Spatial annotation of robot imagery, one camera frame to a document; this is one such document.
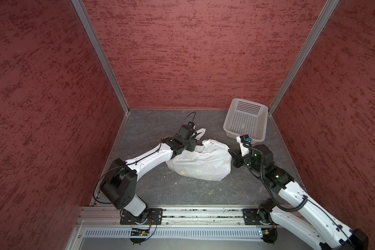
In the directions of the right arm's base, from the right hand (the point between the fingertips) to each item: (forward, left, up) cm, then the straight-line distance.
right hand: (228, 153), depth 76 cm
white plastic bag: (-3, +9, -1) cm, 9 cm away
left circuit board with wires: (-30, +46, -20) cm, 58 cm away
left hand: (+10, +20, -5) cm, 23 cm away
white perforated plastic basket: (+41, -25, -19) cm, 51 cm away
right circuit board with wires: (-33, -18, -20) cm, 42 cm away
